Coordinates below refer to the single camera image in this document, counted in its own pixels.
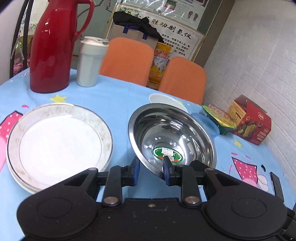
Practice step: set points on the white ceramic bowl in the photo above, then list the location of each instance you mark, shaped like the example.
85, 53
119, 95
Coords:
165, 99

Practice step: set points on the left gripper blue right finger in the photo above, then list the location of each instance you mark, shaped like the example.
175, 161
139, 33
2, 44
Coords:
187, 178

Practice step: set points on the white tumbler cup with lid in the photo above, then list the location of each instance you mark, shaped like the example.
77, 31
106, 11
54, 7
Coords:
91, 53

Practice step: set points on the black cloth on box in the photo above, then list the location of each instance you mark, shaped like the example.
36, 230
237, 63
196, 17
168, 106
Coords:
128, 21

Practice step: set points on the white plate with dark rim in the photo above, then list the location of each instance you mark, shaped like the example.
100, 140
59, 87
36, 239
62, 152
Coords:
56, 141

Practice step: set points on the stainless steel bowl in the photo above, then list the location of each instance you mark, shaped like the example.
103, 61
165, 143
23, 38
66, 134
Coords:
157, 130

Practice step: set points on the blue translucent plastic bowl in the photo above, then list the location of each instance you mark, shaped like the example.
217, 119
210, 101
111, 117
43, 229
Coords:
207, 124

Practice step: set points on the blue cartoon tablecloth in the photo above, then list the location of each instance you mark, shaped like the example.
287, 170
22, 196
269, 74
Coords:
115, 101

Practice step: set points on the orange chair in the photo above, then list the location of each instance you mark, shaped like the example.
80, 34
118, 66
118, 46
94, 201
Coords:
128, 60
184, 79

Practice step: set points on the white poster with Chinese text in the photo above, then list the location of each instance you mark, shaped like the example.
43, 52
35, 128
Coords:
176, 22

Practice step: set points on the left orange chair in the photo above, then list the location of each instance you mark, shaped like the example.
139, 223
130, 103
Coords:
128, 60

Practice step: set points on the brown cardboard box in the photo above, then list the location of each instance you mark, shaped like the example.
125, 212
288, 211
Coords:
131, 33

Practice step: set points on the red cracker box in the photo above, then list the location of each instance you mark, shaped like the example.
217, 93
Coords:
252, 122

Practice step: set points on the red thermos jug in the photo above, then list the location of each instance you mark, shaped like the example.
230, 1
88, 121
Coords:
53, 45

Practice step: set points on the black metal stand frame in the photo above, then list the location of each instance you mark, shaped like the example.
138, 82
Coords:
20, 37

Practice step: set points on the yellow snack bag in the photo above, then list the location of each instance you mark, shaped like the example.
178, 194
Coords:
162, 54

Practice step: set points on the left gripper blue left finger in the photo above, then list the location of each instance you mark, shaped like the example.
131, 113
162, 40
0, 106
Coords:
117, 178

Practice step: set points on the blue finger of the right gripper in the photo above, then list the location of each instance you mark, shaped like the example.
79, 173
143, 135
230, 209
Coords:
277, 186

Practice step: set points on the instant noodle bowl green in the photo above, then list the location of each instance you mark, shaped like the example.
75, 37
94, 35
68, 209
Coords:
221, 119

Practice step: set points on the right orange chair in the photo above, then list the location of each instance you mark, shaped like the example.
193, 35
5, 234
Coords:
184, 79

